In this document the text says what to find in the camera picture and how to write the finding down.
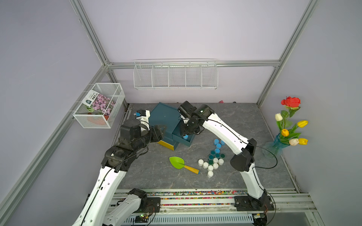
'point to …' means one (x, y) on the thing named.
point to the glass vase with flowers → (288, 135)
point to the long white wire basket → (176, 74)
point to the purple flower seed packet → (100, 104)
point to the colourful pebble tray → (196, 197)
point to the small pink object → (221, 101)
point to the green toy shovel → (178, 163)
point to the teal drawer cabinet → (162, 115)
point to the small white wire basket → (86, 117)
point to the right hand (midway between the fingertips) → (184, 131)
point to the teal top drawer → (176, 136)
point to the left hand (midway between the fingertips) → (163, 128)
